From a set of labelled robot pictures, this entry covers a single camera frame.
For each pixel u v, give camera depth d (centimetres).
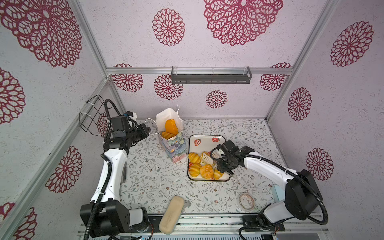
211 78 87
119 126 57
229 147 68
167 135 92
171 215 73
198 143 106
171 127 95
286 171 47
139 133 67
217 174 87
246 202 81
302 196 43
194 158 93
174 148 85
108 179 43
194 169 88
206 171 88
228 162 73
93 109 78
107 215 39
